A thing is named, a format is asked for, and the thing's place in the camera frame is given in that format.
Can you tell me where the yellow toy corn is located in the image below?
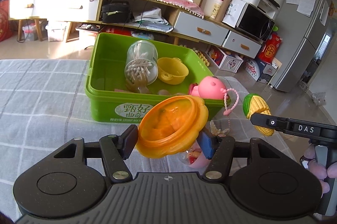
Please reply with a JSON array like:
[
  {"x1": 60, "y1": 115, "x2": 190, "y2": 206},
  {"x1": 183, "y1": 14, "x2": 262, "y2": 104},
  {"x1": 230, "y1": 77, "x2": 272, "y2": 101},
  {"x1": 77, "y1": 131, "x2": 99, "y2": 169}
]
[{"x1": 242, "y1": 93, "x2": 274, "y2": 137}]

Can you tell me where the pink pig toy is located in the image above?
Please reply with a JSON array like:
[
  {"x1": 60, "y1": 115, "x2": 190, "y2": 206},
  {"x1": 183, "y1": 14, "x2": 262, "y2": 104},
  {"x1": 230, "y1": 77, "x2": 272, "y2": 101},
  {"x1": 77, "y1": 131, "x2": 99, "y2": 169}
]
[{"x1": 189, "y1": 76, "x2": 239, "y2": 116}]

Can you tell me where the white starfish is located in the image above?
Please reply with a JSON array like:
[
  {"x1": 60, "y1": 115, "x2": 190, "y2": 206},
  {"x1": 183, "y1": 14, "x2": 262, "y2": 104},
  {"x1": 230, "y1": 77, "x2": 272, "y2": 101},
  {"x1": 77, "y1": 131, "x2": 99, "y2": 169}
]
[{"x1": 209, "y1": 120, "x2": 230, "y2": 137}]

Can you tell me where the right hand purple glove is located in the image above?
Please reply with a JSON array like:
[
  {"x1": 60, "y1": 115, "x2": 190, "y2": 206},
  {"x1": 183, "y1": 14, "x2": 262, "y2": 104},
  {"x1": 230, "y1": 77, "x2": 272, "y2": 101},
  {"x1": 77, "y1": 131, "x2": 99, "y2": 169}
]
[{"x1": 300, "y1": 144, "x2": 337, "y2": 194}]

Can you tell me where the grey checked tablecloth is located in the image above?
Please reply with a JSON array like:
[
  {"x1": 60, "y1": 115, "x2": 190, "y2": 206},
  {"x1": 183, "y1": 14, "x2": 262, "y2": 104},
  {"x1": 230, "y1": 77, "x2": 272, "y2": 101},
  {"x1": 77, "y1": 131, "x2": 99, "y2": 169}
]
[{"x1": 1, "y1": 59, "x2": 295, "y2": 220}]

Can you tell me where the black microwave oven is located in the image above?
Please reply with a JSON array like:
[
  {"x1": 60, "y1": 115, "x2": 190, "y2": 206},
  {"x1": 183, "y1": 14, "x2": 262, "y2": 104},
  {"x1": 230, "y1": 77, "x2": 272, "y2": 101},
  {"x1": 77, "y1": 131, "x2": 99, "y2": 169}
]
[{"x1": 222, "y1": 0, "x2": 275, "y2": 42}]

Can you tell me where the silver refrigerator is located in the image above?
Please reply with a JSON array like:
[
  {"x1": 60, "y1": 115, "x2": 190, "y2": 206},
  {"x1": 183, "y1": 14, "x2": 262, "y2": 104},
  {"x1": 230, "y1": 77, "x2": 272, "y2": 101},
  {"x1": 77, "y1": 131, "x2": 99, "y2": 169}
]
[{"x1": 270, "y1": 0, "x2": 330, "y2": 92}]

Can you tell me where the yellow toy pot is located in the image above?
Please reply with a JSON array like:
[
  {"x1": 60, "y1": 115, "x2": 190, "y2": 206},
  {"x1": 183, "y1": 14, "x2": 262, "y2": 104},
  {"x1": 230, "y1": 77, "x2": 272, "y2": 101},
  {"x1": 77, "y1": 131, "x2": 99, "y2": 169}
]
[{"x1": 157, "y1": 57, "x2": 189, "y2": 85}]

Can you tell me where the green plastic cookie box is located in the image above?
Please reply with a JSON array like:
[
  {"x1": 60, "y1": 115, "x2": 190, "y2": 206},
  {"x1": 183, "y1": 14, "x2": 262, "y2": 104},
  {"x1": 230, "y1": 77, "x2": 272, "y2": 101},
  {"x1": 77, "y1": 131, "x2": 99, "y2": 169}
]
[{"x1": 84, "y1": 32, "x2": 231, "y2": 124}]

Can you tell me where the clear cotton swab jar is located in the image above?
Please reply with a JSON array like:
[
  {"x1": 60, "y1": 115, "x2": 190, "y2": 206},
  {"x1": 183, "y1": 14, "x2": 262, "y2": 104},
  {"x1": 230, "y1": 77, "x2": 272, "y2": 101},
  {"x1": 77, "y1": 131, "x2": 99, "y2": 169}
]
[{"x1": 124, "y1": 40, "x2": 158, "y2": 85}]

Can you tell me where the clear plastic storage box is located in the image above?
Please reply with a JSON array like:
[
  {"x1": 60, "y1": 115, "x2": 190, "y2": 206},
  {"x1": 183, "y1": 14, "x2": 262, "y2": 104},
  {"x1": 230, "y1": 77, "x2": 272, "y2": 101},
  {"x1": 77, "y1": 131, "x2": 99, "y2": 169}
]
[{"x1": 22, "y1": 23, "x2": 38, "y2": 41}]

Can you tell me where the red printed bag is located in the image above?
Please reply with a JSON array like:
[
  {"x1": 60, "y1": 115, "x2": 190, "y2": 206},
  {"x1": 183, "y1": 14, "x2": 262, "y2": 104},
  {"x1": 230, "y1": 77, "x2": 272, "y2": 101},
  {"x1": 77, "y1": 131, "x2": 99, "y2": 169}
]
[{"x1": 0, "y1": 0, "x2": 13, "y2": 42}]

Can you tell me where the black bag on shelf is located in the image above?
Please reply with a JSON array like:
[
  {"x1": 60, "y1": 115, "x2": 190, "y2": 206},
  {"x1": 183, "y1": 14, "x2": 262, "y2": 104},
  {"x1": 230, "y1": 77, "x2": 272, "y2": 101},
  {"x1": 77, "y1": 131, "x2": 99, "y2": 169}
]
[{"x1": 101, "y1": 2, "x2": 133, "y2": 23}]

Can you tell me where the wooden tv cabinet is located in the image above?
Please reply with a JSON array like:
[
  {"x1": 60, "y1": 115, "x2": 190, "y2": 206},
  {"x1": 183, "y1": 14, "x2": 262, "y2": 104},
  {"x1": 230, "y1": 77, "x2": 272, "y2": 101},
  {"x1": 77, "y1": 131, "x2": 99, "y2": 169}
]
[{"x1": 9, "y1": 0, "x2": 263, "y2": 58}]

